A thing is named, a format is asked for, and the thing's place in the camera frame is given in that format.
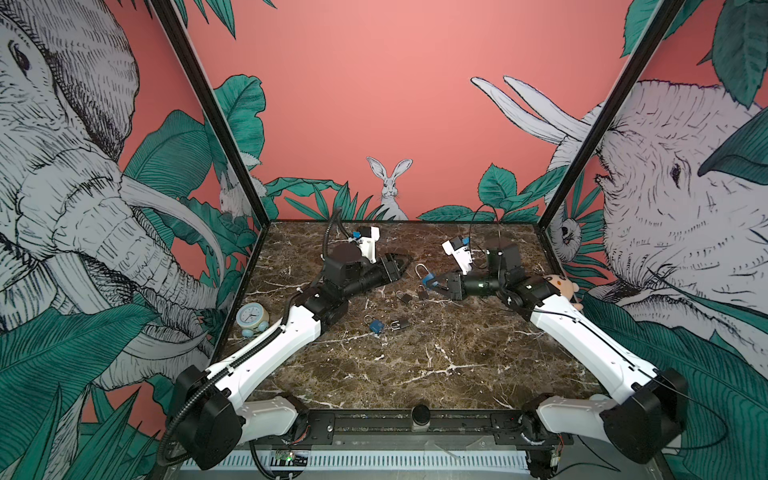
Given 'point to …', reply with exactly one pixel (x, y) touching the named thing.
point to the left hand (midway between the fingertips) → (412, 256)
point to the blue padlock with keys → (378, 326)
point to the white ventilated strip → (380, 461)
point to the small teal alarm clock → (252, 316)
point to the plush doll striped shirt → (554, 273)
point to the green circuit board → (287, 458)
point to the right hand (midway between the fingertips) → (428, 283)
